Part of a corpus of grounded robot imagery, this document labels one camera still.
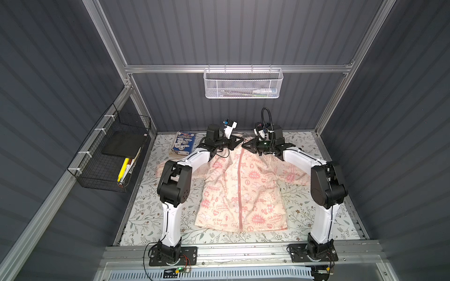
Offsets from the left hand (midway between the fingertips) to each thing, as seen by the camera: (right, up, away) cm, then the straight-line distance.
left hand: (247, 140), depth 90 cm
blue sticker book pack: (-39, -1, +22) cm, 45 cm away
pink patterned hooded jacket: (-4, -27, +2) cm, 27 cm away
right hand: (-2, -2, 0) cm, 3 cm away
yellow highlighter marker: (-54, -10, -16) cm, 57 cm away
